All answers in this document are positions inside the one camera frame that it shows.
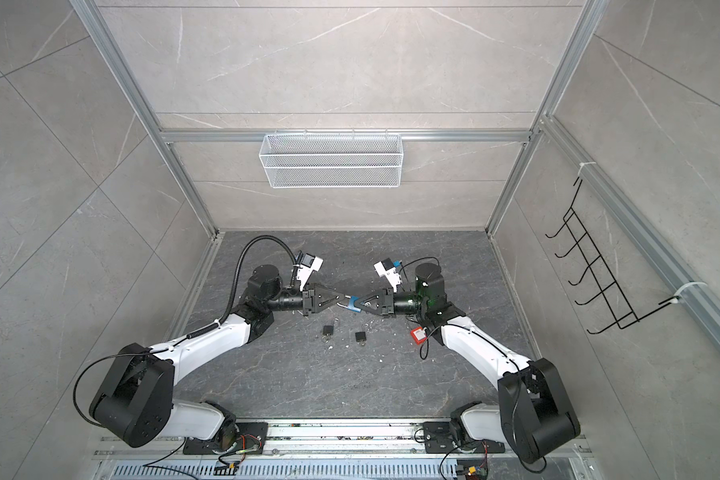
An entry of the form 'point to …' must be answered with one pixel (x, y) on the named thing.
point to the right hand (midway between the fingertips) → (358, 305)
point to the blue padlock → (351, 306)
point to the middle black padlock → (359, 336)
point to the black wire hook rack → (622, 312)
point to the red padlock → (419, 335)
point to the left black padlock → (328, 330)
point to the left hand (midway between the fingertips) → (343, 294)
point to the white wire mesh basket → (332, 161)
